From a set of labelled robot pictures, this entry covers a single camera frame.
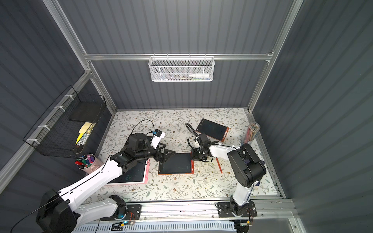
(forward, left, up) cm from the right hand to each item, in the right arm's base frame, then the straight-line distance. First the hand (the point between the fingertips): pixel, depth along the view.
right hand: (193, 157), depth 92 cm
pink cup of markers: (-9, +58, +11) cm, 59 cm away
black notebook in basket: (+14, +60, +28) cm, 68 cm away
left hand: (-6, +11, +18) cm, 22 cm away
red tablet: (+23, -16, -2) cm, 28 cm away
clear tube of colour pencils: (+9, -35, +14) cm, 39 cm away
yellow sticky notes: (+3, +57, +27) cm, 63 cm away
